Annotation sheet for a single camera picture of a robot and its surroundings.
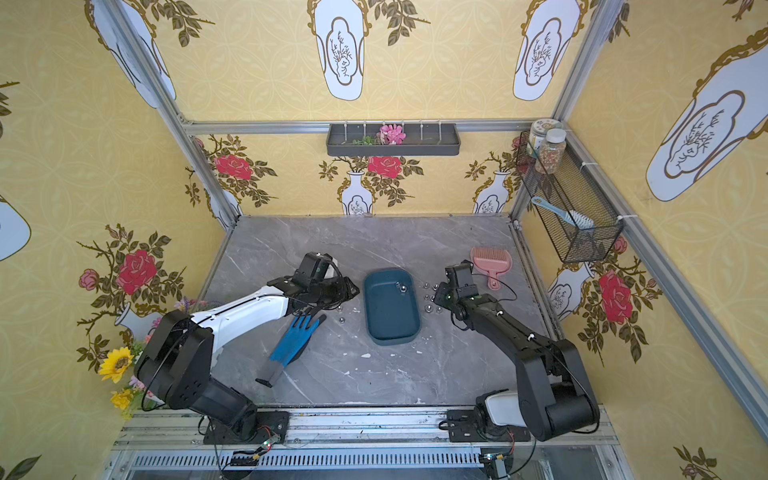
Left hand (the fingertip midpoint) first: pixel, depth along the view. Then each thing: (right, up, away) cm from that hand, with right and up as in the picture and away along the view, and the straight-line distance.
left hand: (345, 289), depth 90 cm
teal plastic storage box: (+14, -6, +5) cm, 16 cm away
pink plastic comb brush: (+49, +8, +15) cm, 52 cm away
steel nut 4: (+29, -1, +10) cm, 30 cm away
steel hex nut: (-3, -7, +5) cm, 9 cm away
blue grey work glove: (-14, -14, -6) cm, 20 cm away
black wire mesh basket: (+66, +30, -3) cm, 73 cm away
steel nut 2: (+25, -4, +8) cm, 27 cm away
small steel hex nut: (-1, -10, +2) cm, 10 cm away
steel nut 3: (+26, -7, +5) cm, 27 cm away
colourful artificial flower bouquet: (-46, -12, -25) cm, 54 cm away
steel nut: (+26, 0, +10) cm, 28 cm away
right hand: (+31, 0, +2) cm, 31 cm away
